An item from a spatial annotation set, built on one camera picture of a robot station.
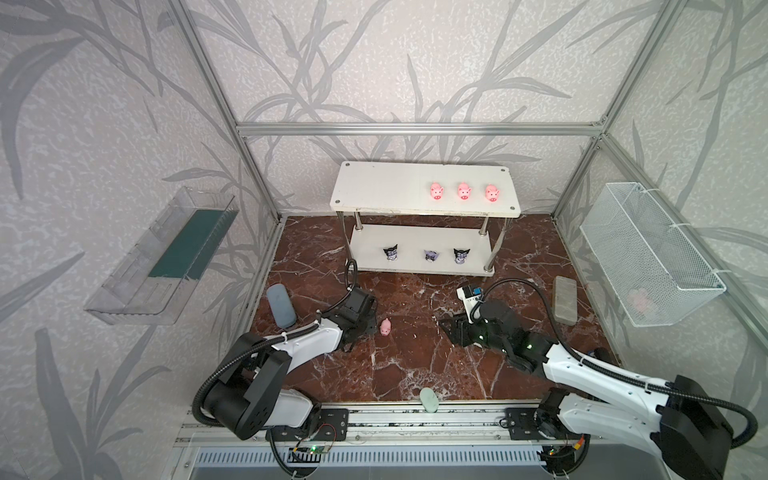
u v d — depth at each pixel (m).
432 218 1.19
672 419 0.41
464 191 0.77
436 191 0.77
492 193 0.76
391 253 0.96
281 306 0.93
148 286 0.64
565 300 0.94
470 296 0.71
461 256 0.94
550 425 0.64
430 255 0.97
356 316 0.70
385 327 0.89
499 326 0.61
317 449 0.70
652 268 0.64
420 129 0.97
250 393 0.42
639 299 0.74
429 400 0.76
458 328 0.70
